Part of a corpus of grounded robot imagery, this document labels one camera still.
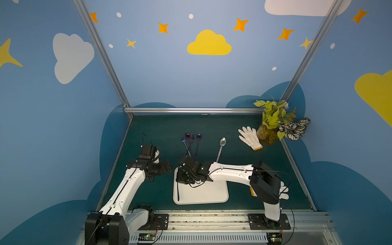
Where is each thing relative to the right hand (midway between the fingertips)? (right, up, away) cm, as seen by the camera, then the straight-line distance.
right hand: (175, 177), depth 82 cm
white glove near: (+41, +6, -31) cm, 52 cm away
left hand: (-7, +5, +2) cm, 9 cm away
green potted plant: (+58, +35, +8) cm, 69 cm away
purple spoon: (+5, +22, +26) cm, 34 cm away
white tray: (+17, -9, +2) cm, 19 cm away
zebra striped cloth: (+67, +26, +3) cm, 71 cm away
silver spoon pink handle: (+29, +17, +23) cm, 41 cm away
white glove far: (+50, +21, +26) cm, 60 cm away
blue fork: (+2, -7, -4) cm, 8 cm away
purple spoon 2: (+13, +21, +26) cm, 36 cm away
